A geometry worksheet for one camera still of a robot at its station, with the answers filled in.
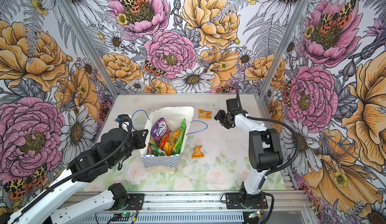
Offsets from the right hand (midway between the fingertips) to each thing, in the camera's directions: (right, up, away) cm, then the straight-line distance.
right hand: (217, 122), depth 95 cm
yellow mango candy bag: (-27, -11, -14) cm, 32 cm away
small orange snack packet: (-12, -17, -5) cm, 22 cm away
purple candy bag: (-34, -3, -8) cm, 35 cm away
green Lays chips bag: (-22, -11, -15) cm, 29 cm away
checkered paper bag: (-27, -18, -22) cm, 39 cm away
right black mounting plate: (+5, -36, -22) cm, 42 cm away
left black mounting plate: (-42, -36, -21) cm, 59 cm away
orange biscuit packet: (-7, +5, +13) cm, 16 cm away
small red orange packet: (-31, -8, -10) cm, 33 cm away
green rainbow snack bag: (-32, -12, -20) cm, 40 cm away
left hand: (-34, -3, -28) cm, 44 cm away
